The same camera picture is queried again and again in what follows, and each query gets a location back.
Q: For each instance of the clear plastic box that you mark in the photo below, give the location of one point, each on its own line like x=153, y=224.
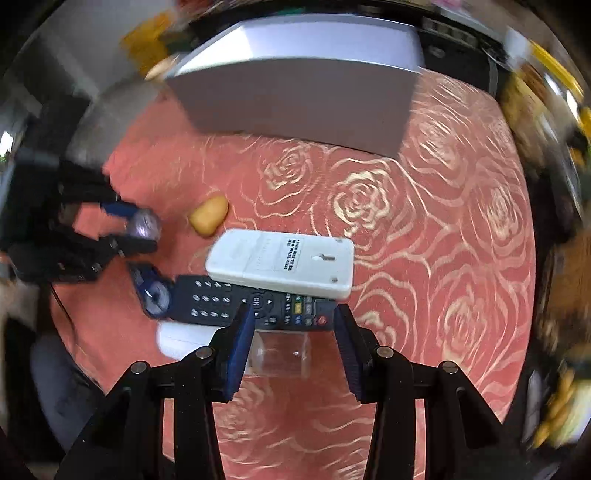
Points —
x=281, y=355

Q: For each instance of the yellow brown oval object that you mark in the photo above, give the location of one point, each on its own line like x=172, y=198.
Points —
x=207, y=214

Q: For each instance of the white remote control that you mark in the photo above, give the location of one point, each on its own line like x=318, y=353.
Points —
x=277, y=263

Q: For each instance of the grey cardboard box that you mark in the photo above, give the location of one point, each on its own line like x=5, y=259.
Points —
x=300, y=97

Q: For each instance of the tall yellow lid jar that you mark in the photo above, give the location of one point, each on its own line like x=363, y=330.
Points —
x=545, y=83

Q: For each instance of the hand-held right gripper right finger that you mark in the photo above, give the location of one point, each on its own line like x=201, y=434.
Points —
x=351, y=360

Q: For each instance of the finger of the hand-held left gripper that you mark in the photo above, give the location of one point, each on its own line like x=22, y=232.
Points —
x=129, y=244
x=120, y=210

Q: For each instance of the yellow plastic crate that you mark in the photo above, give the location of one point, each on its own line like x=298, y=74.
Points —
x=145, y=39

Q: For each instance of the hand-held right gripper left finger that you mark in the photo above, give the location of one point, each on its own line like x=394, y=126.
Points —
x=238, y=360

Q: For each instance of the red rose pattern tablecloth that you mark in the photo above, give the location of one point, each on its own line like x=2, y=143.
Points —
x=415, y=277

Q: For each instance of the grey chair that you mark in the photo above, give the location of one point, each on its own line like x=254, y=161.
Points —
x=60, y=383

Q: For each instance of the purple nail polish bottle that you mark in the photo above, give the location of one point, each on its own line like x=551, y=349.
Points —
x=145, y=225

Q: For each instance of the black remote control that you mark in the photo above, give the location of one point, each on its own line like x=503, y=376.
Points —
x=207, y=304

